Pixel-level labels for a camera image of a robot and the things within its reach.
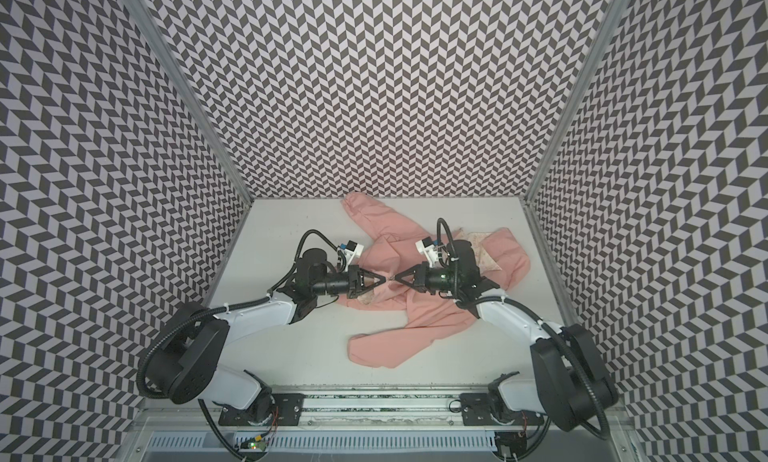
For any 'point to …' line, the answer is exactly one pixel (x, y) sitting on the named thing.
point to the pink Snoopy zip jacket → (390, 249)
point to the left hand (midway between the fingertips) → (382, 282)
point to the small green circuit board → (258, 445)
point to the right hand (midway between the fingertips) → (399, 278)
